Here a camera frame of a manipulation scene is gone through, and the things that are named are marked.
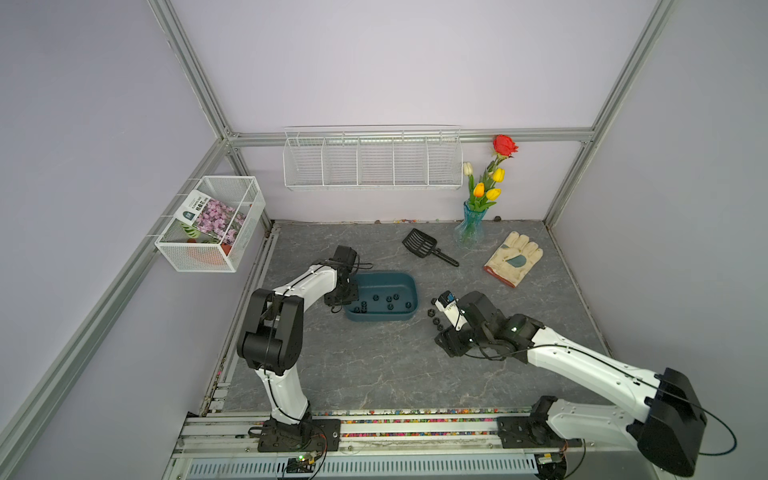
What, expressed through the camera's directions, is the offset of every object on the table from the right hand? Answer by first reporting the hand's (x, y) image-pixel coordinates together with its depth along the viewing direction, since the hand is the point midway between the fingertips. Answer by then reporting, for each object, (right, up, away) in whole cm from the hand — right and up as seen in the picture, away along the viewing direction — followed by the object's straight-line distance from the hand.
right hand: (444, 331), depth 80 cm
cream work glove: (+30, +19, +28) cm, 46 cm away
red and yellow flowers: (+14, +39, +9) cm, 42 cm away
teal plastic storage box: (-17, +7, +19) cm, 26 cm away
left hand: (-29, +6, +14) cm, 33 cm away
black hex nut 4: (-13, +7, +19) cm, 24 cm away
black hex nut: (0, 0, +13) cm, 13 cm away
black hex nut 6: (-15, +3, +16) cm, 22 cm away
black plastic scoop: (-2, +24, +35) cm, 42 cm away
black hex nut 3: (-15, +6, +18) cm, 25 cm away
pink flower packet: (-60, +30, -7) cm, 67 cm away
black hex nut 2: (-20, +6, +19) cm, 28 cm away
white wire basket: (-66, +22, -7) cm, 70 cm away
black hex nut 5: (-26, +3, +14) cm, 29 cm away
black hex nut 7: (-9, +4, +16) cm, 19 cm away
